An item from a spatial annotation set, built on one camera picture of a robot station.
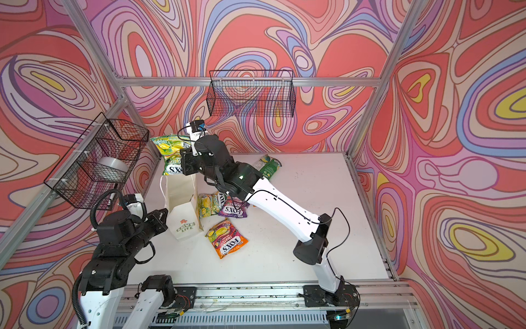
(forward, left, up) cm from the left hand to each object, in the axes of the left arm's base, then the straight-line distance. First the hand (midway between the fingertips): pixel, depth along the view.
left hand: (170, 210), depth 68 cm
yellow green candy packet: (+15, -6, -21) cm, 26 cm away
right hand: (+9, -7, +16) cm, 19 cm away
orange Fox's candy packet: (-1, -16, -22) cm, 27 cm away
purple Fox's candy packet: (+14, -17, -21) cm, 31 cm away
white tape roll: (+12, +22, +7) cm, 26 cm away
